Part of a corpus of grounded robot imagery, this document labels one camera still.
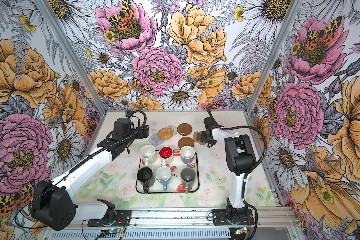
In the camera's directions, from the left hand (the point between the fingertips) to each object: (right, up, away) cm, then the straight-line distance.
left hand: (141, 130), depth 84 cm
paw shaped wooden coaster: (+32, -6, +21) cm, 39 cm away
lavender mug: (+26, -16, +12) cm, 33 cm away
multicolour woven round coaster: (+16, 0, +27) cm, 31 cm away
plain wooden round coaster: (+24, -8, +20) cm, 32 cm away
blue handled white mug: (+12, -25, +1) cm, 28 cm away
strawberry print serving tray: (+19, -30, +1) cm, 35 cm away
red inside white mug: (+12, -15, +11) cm, 22 cm away
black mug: (+2, -25, +1) cm, 26 cm away
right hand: (+38, -9, +18) cm, 43 cm away
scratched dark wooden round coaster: (+24, 0, +27) cm, 36 cm away
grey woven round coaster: (+3, -7, +20) cm, 22 cm away
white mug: (+1, -16, +12) cm, 20 cm away
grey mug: (+26, -26, +3) cm, 37 cm away
